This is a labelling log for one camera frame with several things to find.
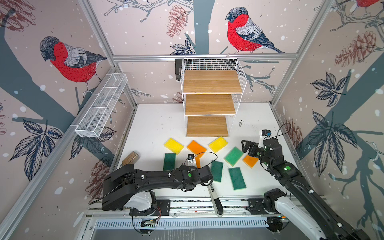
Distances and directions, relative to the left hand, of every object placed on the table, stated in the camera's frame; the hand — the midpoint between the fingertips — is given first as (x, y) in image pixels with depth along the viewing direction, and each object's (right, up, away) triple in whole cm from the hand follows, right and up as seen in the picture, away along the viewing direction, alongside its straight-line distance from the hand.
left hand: (200, 178), depth 79 cm
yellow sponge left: (-17, +14, +18) cm, 29 cm away
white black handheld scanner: (+8, -9, -8) cm, 14 cm away
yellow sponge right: (+13, +15, +19) cm, 27 cm away
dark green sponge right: (+21, -1, +2) cm, 21 cm away
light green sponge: (+21, +9, +11) cm, 25 cm away
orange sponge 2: (+31, +6, +9) cm, 33 cm away
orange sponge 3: (-1, +6, +9) cm, 11 cm away
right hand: (+26, +18, 0) cm, 32 cm away
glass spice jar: (-40, +8, +8) cm, 42 cm away
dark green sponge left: (-19, +6, +11) cm, 22 cm away
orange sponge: (-2, +13, +16) cm, 20 cm away
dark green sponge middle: (+10, +4, +7) cm, 13 cm away
